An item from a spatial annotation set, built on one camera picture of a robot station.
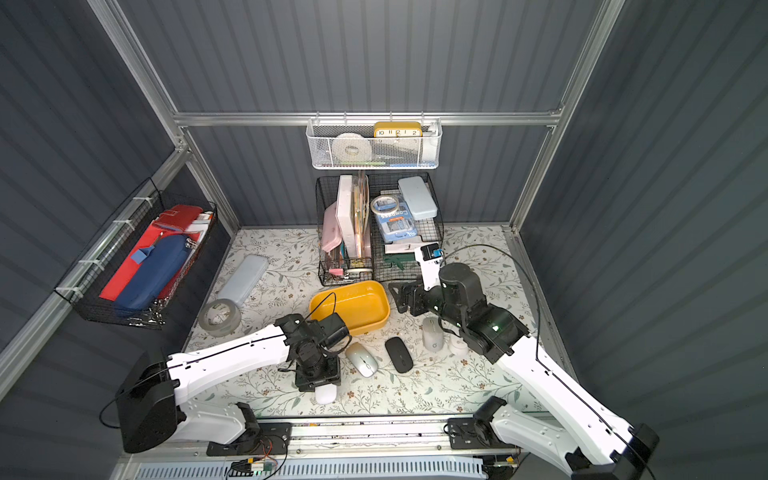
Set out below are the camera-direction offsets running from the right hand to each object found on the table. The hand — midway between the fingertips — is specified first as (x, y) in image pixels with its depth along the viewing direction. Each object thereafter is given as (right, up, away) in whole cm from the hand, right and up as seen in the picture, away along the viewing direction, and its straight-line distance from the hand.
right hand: (412, 288), depth 69 cm
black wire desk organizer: (-9, +16, +21) cm, 28 cm away
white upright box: (-19, +20, +19) cm, 34 cm away
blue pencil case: (-61, +5, +1) cm, 61 cm away
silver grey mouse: (-13, -22, +15) cm, 30 cm away
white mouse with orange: (-21, -27, +4) cm, 35 cm away
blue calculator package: (-3, +17, +21) cm, 27 cm away
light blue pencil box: (+4, +27, +30) cm, 41 cm away
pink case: (-26, +15, +32) cm, 44 cm away
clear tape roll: (-7, +24, +27) cm, 37 cm away
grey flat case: (-57, -1, +35) cm, 66 cm away
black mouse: (-3, -21, +16) cm, 27 cm away
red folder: (-63, +17, +8) cm, 65 cm away
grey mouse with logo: (+8, -16, +19) cm, 26 cm away
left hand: (-20, -26, +6) cm, 33 cm away
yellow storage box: (-15, -9, +26) cm, 31 cm away
